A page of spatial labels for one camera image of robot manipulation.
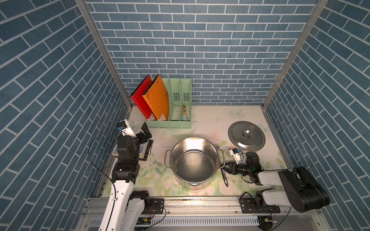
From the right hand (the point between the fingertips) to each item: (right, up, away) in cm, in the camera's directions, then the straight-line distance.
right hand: (223, 167), depth 86 cm
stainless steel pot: (-17, +2, +6) cm, 18 cm away
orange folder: (-44, +45, +13) cm, 64 cm away
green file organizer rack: (-29, +50, +25) cm, 63 cm away
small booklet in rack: (-24, +31, +26) cm, 47 cm away
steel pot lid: (+20, +17, +15) cm, 31 cm away
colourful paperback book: (-49, +8, +5) cm, 50 cm away
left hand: (-44, +26, -15) cm, 53 cm away
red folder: (-52, +41, +1) cm, 66 cm away
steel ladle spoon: (+1, -6, -4) cm, 7 cm away
